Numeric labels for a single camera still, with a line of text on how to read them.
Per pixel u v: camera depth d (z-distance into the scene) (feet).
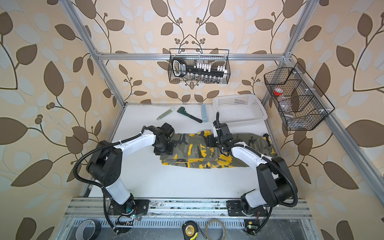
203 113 3.83
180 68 2.78
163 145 2.44
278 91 2.64
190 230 2.18
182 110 3.80
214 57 2.99
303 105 2.38
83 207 2.52
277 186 1.40
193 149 3.07
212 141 2.64
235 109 3.77
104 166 1.54
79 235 2.22
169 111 3.80
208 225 2.32
